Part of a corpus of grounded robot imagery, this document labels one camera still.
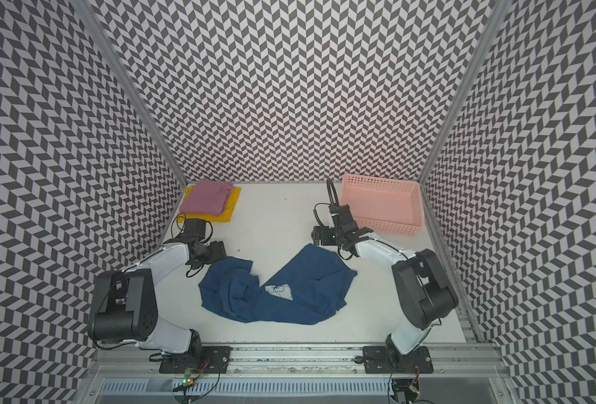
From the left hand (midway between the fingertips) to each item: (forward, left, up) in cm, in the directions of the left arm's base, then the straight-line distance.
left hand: (215, 257), depth 93 cm
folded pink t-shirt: (+26, +9, +4) cm, 28 cm away
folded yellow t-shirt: (+18, 0, +1) cm, 18 cm away
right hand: (+5, -40, +5) cm, 41 cm away
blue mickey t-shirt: (-13, -35, 0) cm, 38 cm away
